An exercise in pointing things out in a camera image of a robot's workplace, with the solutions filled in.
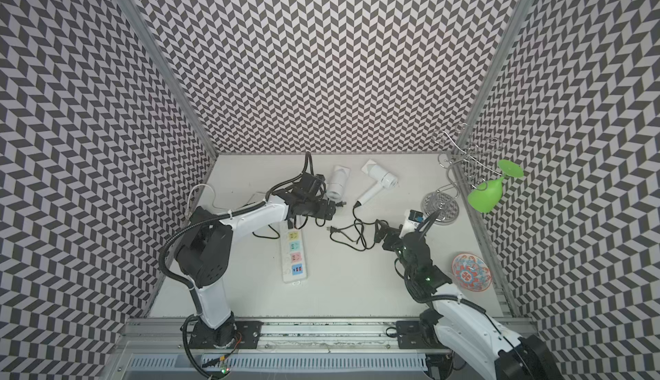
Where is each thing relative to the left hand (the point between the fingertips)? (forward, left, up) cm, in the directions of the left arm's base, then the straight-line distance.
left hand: (324, 209), depth 93 cm
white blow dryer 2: (+14, -25, -1) cm, 29 cm away
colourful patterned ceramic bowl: (-21, -50, -6) cm, 54 cm away
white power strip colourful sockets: (-15, +10, -4) cm, 18 cm away
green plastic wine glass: (-6, -50, +16) cm, 53 cm away
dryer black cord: (-7, -13, -7) cm, 16 cm away
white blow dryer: (+14, -5, -2) cm, 15 cm away
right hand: (-9, -22, +4) cm, 24 cm away
